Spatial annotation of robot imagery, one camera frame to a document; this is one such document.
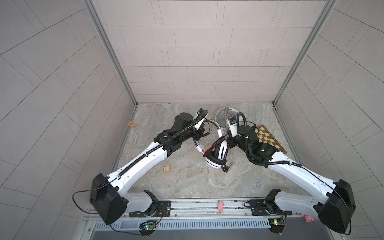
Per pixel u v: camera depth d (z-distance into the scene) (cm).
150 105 114
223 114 98
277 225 68
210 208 72
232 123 65
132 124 102
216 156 64
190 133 60
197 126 63
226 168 84
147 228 64
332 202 38
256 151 56
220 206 71
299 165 46
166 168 83
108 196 37
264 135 96
